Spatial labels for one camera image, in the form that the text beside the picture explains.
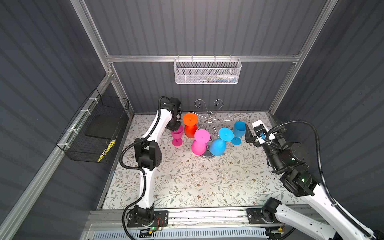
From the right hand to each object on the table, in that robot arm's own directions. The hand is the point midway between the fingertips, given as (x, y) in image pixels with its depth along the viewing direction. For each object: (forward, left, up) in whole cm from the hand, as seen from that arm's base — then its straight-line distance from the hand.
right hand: (264, 120), depth 57 cm
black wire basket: (-4, +79, -7) cm, 79 cm away
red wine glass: (+10, +29, -11) cm, 33 cm away
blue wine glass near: (+1, +16, -21) cm, 26 cm away
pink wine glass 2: (+2, +25, -21) cm, 33 cm away
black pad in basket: (+7, +72, -11) cm, 73 cm away
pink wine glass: (+19, +40, -42) cm, 61 cm away
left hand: (+21, +43, -29) cm, 56 cm away
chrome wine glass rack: (+3, +20, -28) cm, 35 cm away
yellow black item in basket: (-3, +68, -16) cm, 70 cm away
